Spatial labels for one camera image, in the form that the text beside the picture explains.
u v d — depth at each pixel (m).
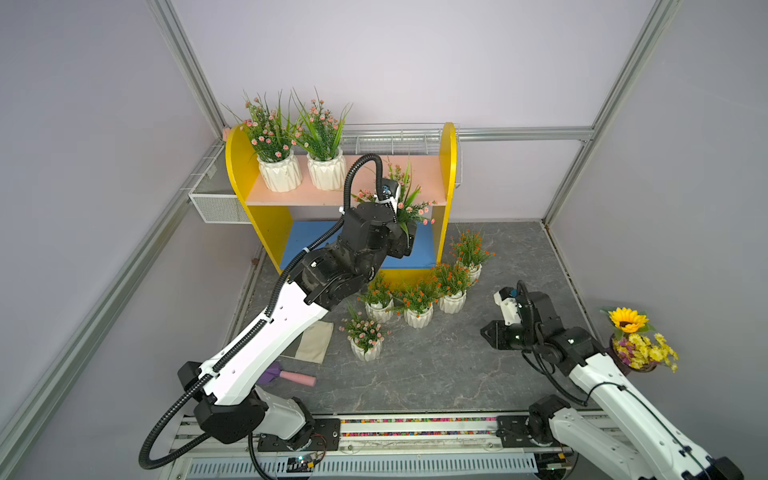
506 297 0.71
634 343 0.64
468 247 0.93
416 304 0.83
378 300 0.91
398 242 0.55
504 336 0.68
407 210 0.53
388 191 0.50
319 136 0.65
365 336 0.75
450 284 0.86
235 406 0.40
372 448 0.73
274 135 0.61
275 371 0.82
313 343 0.89
